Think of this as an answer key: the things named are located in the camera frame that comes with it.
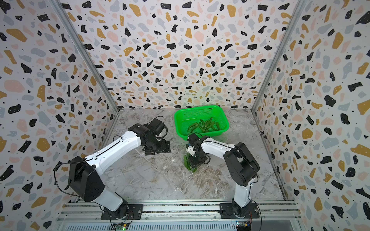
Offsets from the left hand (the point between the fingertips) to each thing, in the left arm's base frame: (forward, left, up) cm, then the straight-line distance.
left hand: (166, 151), depth 81 cm
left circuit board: (-33, +21, -14) cm, 42 cm away
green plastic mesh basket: (+37, -8, -14) cm, 41 cm away
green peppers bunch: (+28, -24, -12) cm, 39 cm away
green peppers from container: (-2, -12, -13) cm, 18 cm away
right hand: (-3, -16, -14) cm, 21 cm away
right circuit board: (-34, -39, -15) cm, 54 cm away
